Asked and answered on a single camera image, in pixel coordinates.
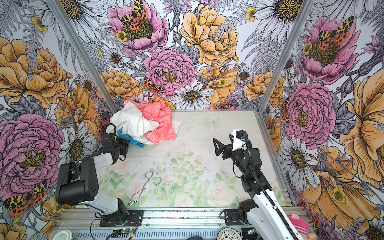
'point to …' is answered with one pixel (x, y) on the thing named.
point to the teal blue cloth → (132, 141)
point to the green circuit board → (121, 233)
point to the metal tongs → (156, 180)
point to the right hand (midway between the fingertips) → (220, 141)
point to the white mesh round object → (229, 234)
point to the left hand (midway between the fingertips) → (131, 141)
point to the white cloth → (130, 119)
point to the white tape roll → (63, 235)
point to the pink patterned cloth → (159, 112)
